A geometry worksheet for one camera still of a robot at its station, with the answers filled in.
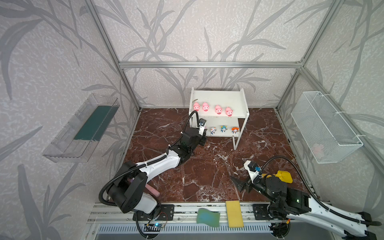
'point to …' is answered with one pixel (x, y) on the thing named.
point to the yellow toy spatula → (283, 175)
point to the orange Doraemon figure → (234, 130)
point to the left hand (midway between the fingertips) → (205, 124)
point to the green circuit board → (152, 227)
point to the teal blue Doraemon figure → (223, 129)
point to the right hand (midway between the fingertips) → (236, 165)
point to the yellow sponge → (234, 214)
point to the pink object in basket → (318, 149)
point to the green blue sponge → (208, 217)
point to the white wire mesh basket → (329, 138)
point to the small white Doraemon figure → (213, 131)
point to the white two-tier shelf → (235, 99)
